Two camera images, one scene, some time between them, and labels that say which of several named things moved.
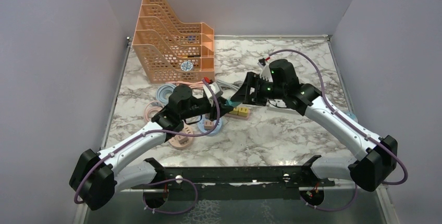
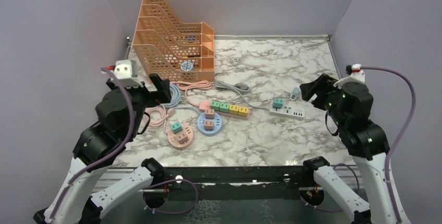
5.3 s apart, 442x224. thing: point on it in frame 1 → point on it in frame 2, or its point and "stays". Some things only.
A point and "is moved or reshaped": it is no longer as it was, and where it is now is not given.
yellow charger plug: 243,111 stays
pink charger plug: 208,124 stays
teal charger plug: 234,104 is moved or reshaped
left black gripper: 223,108 → 162,95
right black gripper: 244,94 → 325,83
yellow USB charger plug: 235,111 stays
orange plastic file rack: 170,51 stays
